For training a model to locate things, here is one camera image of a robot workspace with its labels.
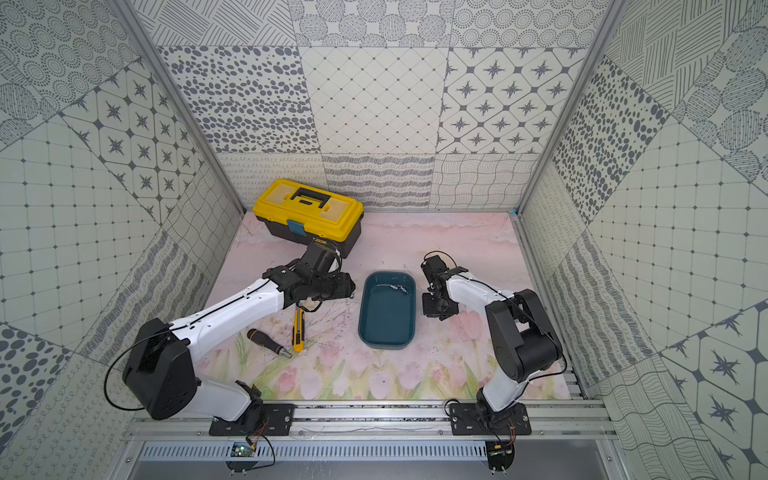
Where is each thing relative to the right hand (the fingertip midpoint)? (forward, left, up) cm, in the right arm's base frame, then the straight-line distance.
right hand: (438, 314), depth 92 cm
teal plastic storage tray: (+1, +16, +1) cm, 16 cm away
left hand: (+3, +26, +14) cm, 30 cm away
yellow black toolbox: (+28, +44, +17) cm, 55 cm away
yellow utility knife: (-6, +43, +1) cm, 43 cm away
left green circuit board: (-35, +51, -2) cm, 62 cm away
